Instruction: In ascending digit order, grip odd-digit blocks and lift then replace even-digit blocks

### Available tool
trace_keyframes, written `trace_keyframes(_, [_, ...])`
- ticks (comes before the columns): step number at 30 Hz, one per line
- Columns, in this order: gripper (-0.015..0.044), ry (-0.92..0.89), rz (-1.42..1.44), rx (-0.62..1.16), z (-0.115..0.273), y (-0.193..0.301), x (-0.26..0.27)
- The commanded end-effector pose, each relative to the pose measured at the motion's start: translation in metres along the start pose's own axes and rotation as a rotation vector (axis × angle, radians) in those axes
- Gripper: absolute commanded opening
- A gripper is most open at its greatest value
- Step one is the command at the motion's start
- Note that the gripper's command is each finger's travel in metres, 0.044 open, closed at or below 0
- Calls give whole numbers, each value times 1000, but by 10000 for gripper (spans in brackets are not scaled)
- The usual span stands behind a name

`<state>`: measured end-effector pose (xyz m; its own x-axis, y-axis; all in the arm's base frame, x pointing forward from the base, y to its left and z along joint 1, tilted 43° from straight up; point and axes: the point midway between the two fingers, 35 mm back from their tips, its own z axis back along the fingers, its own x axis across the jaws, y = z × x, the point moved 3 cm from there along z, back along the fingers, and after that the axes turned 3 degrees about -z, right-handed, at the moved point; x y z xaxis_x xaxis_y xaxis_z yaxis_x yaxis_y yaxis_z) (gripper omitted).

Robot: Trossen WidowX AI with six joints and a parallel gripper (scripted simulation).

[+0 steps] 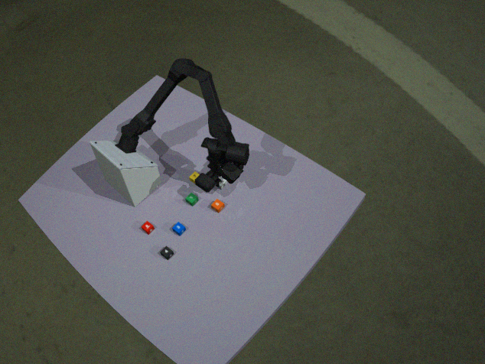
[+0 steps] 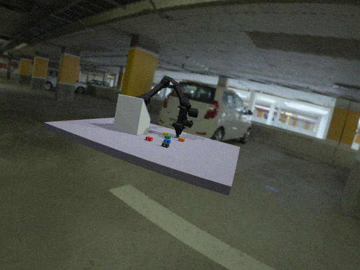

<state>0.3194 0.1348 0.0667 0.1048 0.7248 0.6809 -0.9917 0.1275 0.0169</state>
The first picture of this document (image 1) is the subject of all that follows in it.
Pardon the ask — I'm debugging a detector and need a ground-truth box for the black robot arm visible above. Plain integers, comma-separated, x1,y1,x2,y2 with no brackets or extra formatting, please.
116,58,249,184

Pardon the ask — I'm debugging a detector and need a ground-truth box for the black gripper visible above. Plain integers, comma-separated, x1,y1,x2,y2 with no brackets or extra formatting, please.
195,156,226,193

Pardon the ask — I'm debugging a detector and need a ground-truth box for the red block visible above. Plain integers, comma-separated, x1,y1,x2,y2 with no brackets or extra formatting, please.
142,221,155,234

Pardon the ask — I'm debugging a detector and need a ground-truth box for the blue block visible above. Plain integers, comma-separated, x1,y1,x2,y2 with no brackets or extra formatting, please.
172,223,186,236

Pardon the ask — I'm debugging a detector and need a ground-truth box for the orange block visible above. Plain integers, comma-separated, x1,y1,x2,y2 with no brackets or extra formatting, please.
211,199,225,213

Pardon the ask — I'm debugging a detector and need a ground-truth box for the yellow block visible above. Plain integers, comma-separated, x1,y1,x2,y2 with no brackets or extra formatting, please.
189,171,200,183

